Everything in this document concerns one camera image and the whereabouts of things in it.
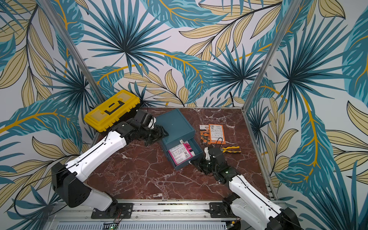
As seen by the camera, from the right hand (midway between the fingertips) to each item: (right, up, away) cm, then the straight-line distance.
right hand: (189, 161), depth 79 cm
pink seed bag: (-5, +3, +7) cm, 9 cm away
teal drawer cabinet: (-6, +18, +1) cm, 18 cm away
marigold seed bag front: (+12, +13, +25) cm, 30 cm away
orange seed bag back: (+20, +13, +25) cm, 34 cm away
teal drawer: (+5, +5, +8) cm, 11 cm away
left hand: (-13, +13, -3) cm, 18 cm away
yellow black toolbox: (-50, +27, +14) cm, 59 cm away
